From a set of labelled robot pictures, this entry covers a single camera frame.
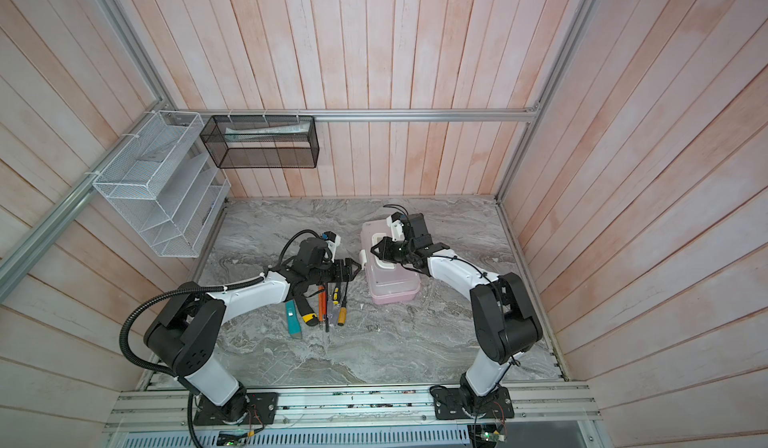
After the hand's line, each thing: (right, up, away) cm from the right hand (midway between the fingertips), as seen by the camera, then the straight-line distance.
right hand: (373, 249), depth 90 cm
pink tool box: (+5, -9, -5) cm, 11 cm away
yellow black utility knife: (-20, -19, -2) cm, 28 cm away
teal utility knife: (-24, -21, -2) cm, 32 cm away
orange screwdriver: (-16, -17, 0) cm, 23 cm away
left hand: (-6, -7, 0) cm, 9 cm away
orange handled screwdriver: (-9, -19, -1) cm, 21 cm away
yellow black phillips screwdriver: (-12, -15, +1) cm, 19 cm away
